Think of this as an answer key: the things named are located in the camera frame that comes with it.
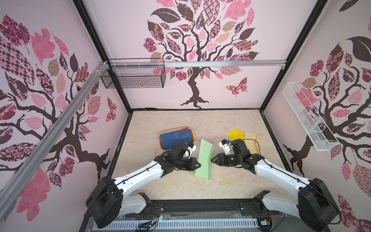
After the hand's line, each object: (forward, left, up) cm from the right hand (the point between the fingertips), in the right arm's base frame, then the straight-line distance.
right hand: (213, 162), depth 81 cm
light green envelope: (+2, +5, +2) cm, 6 cm away
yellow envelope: (+26, -22, -10) cm, 35 cm away
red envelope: (+27, +18, -3) cm, 33 cm away
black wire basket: (+92, +68, -2) cm, 115 cm away
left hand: (-4, +9, +2) cm, 10 cm away
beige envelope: (+6, -18, +14) cm, 24 cm away
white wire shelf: (+15, -54, +16) cm, 59 cm away
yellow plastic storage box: (+25, +25, -2) cm, 35 cm away
